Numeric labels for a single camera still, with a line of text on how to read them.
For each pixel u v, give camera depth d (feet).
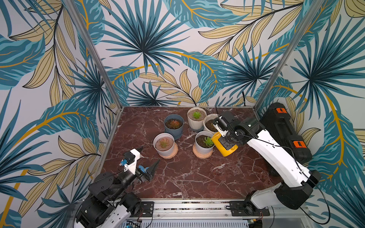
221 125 1.82
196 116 3.21
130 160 1.55
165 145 2.80
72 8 2.22
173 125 3.12
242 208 2.40
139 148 3.17
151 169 1.71
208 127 2.95
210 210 2.45
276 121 2.64
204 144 2.88
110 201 1.57
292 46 2.70
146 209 2.40
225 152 2.40
